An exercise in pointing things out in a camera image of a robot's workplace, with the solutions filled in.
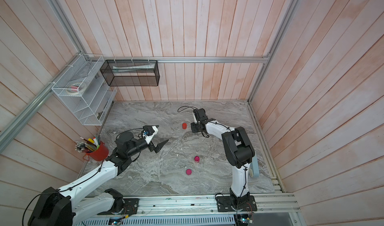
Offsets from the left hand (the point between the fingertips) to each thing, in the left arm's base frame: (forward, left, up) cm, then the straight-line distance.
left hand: (162, 133), depth 78 cm
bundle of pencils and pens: (-4, +40, -5) cm, 40 cm away
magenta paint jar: (-6, -19, -18) cm, 27 cm away
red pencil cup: (-6, +37, -13) cm, 40 cm away
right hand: (+17, -18, -16) cm, 30 cm away
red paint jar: (+18, -11, -19) cm, 28 cm away
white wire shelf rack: (+11, +38, +9) cm, 41 cm away
